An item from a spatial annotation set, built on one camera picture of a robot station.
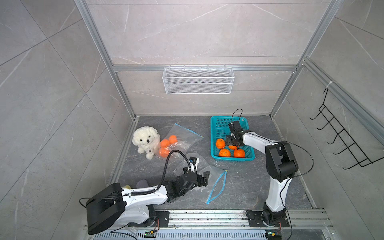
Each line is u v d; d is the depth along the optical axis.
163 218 0.73
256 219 0.73
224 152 0.90
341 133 0.67
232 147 0.93
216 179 0.76
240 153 0.91
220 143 0.97
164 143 0.96
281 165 0.52
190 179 0.59
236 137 0.74
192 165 0.67
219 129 1.10
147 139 0.84
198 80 1.01
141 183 0.84
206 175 0.72
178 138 1.00
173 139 1.00
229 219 0.75
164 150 0.90
